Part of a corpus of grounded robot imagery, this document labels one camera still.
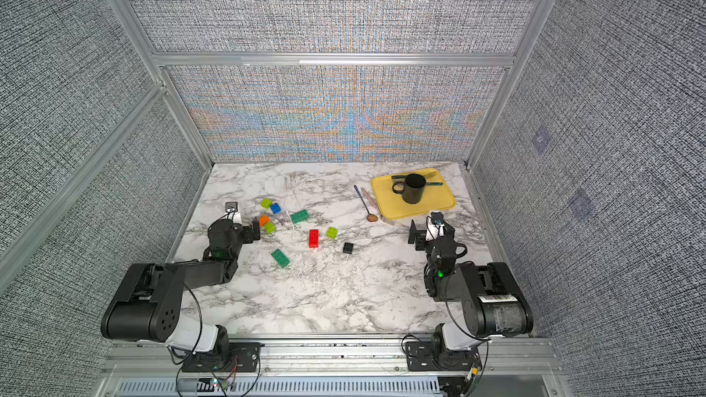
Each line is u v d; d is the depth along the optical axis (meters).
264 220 1.01
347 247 0.94
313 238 0.96
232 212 0.80
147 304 0.45
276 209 1.03
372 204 1.06
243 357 0.74
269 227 0.98
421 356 0.74
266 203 1.06
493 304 0.45
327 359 0.75
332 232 0.98
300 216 1.03
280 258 0.91
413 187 1.02
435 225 0.76
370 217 1.03
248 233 0.84
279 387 0.70
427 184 1.03
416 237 0.83
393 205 1.06
